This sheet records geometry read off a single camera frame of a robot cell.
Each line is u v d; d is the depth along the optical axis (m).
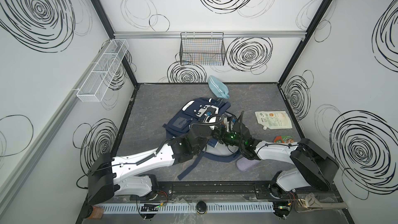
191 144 0.52
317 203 0.70
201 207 0.62
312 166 0.43
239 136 0.64
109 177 0.40
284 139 0.91
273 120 0.99
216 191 0.75
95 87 0.72
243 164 0.80
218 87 1.15
